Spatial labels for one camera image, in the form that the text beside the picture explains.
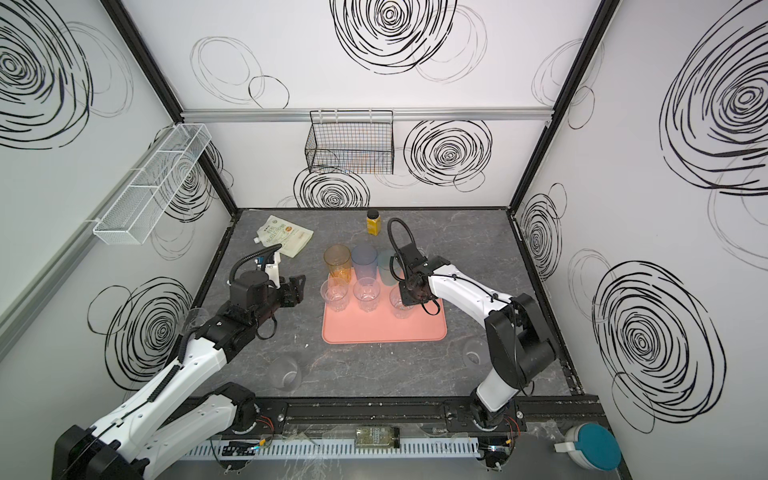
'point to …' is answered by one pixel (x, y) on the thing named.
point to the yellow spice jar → (374, 222)
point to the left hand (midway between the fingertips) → (297, 276)
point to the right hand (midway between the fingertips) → (408, 297)
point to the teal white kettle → (592, 446)
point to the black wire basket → (351, 142)
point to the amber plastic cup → (338, 258)
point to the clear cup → (285, 373)
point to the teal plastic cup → (384, 267)
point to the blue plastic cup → (365, 260)
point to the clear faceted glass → (335, 293)
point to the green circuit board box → (377, 437)
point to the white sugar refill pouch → (276, 230)
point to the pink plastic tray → (353, 326)
